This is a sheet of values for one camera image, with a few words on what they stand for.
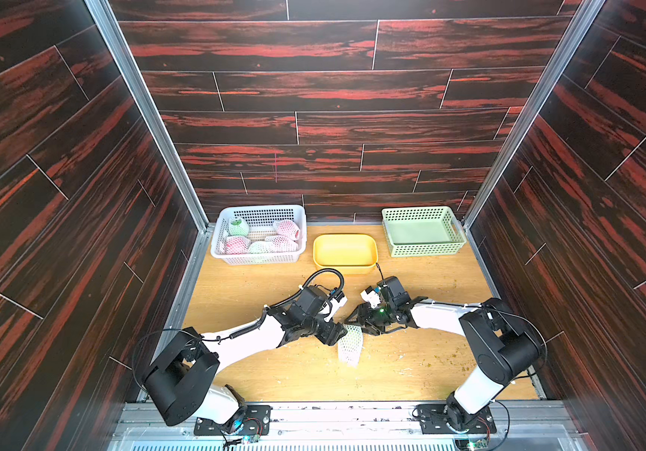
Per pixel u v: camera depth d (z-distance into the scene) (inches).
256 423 28.5
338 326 29.3
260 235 42.6
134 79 30.2
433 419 28.9
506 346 18.3
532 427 29.0
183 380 16.8
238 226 43.0
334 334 29.4
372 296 34.6
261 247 40.0
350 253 42.5
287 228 42.5
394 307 29.3
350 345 31.6
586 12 26.1
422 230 45.7
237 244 41.1
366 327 31.8
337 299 29.5
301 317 25.6
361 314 32.0
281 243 41.2
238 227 43.3
